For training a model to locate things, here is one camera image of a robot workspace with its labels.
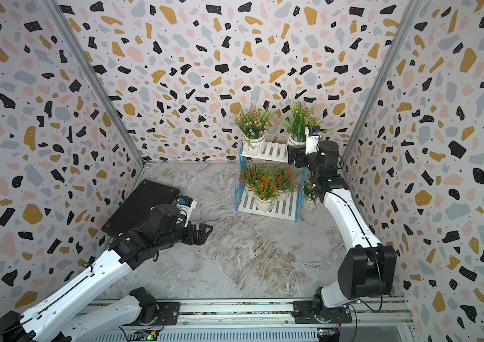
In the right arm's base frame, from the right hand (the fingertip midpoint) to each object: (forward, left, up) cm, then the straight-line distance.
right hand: (301, 144), depth 79 cm
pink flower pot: (-5, -8, -28) cm, 30 cm away
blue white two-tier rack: (-5, +2, -35) cm, 35 cm away
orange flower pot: (-7, +13, -19) cm, 24 cm away
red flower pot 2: (-1, +5, -20) cm, 20 cm away
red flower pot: (+1, +21, -17) cm, 27 cm away
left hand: (-26, +34, -15) cm, 46 cm away
